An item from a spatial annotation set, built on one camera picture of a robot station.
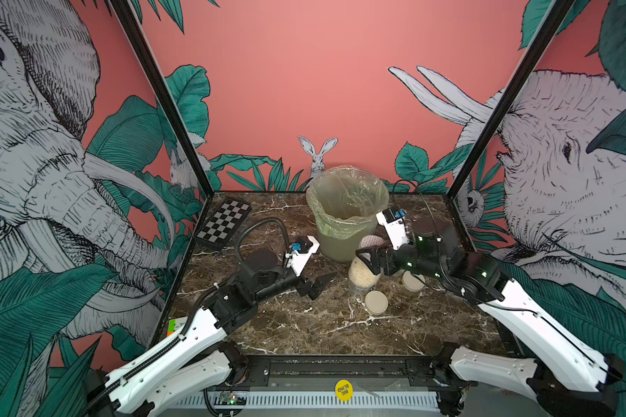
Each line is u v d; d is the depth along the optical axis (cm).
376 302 88
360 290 88
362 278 66
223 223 106
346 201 101
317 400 70
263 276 49
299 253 54
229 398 70
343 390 71
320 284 57
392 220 54
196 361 58
